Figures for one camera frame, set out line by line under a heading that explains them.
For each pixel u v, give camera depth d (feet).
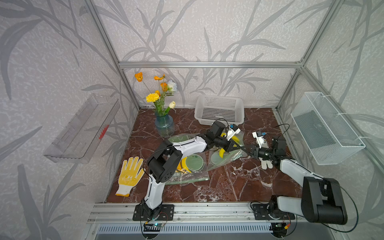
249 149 2.70
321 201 1.37
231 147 2.48
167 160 1.70
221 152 2.99
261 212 2.38
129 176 2.78
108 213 2.47
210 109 3.92
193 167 2.90
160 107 3.05
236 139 3.16
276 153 2.27
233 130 2.52
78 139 2.21
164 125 3.16
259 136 2.53
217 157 3.04
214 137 2.36
